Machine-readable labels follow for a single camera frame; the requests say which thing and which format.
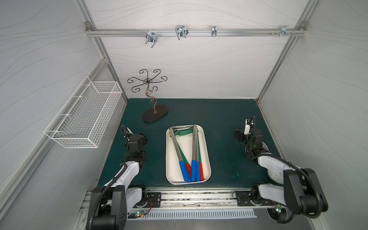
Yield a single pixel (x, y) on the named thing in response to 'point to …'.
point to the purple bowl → (264, 146)
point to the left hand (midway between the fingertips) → (137, 135)
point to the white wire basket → (82, 121)
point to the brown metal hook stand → (153, 114)
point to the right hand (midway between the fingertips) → (245, 127)
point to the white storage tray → (174, 175)
